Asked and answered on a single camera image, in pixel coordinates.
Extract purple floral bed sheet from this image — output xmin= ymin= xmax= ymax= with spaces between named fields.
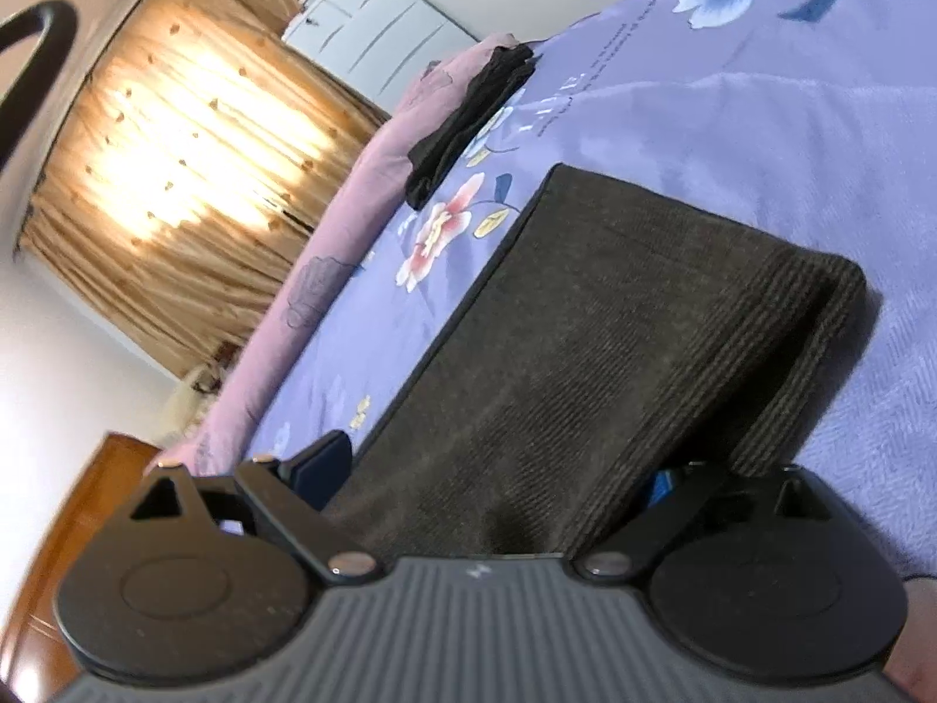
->
xmin=246 ymin=0 xmax=935 ymax=576

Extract pink quilt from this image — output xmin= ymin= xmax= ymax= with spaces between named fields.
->
xmin=151 ymin=33 xmax=519 ymax=476

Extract white cabinet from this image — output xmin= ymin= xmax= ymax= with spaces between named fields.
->
xmin=281 ymin=0 xmax=477 ymax=112

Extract folded black garment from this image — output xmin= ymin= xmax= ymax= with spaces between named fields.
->
xmin=403 ymin=43 xmax=535 ymax=211

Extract dark brown knit pants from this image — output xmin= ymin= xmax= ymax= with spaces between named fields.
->
xmin=326 ymin=165 xmax=866 ymax=559

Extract golden brown curtain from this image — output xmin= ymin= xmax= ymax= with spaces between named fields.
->
xmin=18 ymin=0 xmax=384 ymax=376

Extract black curved cable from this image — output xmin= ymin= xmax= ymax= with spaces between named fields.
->
xmin=0 ymin=0 xmax=80 ymax=173

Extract wooden headboard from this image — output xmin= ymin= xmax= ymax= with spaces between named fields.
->
xmin=2 ymin=434 xmax=159 ymax=701

